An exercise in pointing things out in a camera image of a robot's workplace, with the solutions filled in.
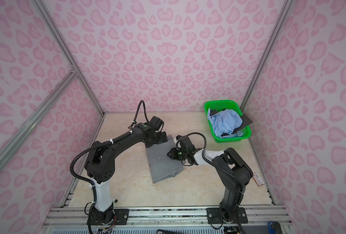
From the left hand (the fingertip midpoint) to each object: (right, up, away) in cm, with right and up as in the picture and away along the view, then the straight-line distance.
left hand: (162, 138), depth 93 cm
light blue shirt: (+41, +11, +2) cm, 42 cm away
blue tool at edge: (+54, -38, -26) cm, 71 cm away
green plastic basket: (+54, +24, +21) cm, 63 cm away
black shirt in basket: (+56, +11, +7) cm, 58 cm away
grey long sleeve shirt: (+1, -16, -7) cm, 17 cm away
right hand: (+4, -9, -3) cm, 10 cm away
